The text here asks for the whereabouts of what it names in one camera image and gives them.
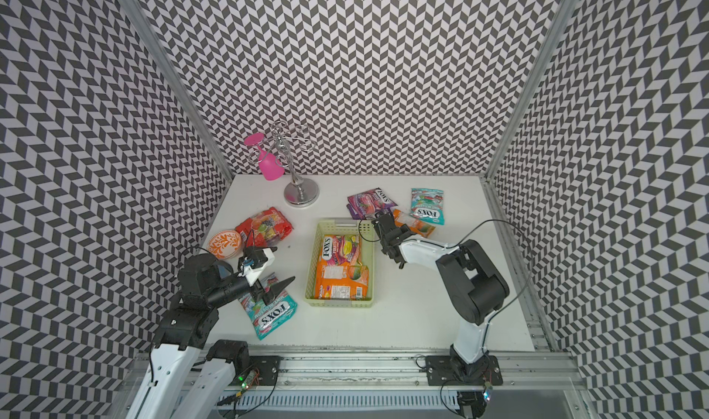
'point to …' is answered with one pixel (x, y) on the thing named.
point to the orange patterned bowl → (224, 244)
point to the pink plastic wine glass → (271, 168)
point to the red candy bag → (265, 229)
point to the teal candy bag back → (427, 205)
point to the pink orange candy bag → (340, 248)
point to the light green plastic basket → (342, 226)
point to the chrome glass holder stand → (300, 192)
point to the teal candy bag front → (268, 318)
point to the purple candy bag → (363, 205)
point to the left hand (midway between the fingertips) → (281, 264)
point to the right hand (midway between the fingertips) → (404, 238)
